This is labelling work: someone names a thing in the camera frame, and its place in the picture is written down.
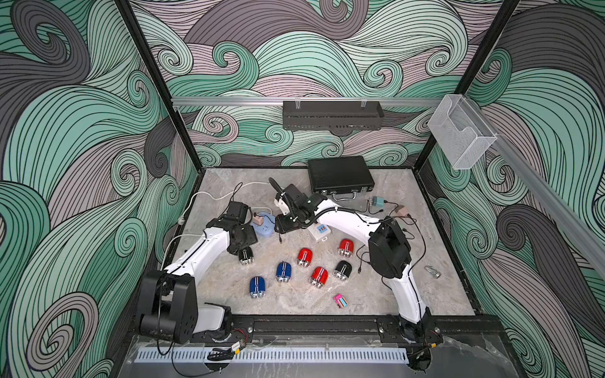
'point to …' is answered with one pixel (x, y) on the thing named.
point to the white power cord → (181, 221)
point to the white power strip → (319, 231)
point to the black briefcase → (343, 177)
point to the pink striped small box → (340, 301)
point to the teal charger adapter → (378, 201)
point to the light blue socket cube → (267, 228)
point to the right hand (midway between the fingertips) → (276, 230)
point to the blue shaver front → (257, 287)
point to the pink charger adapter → (402, 212)
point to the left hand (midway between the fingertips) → (247, 238)
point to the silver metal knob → (433, 271)
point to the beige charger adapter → (257, 220)
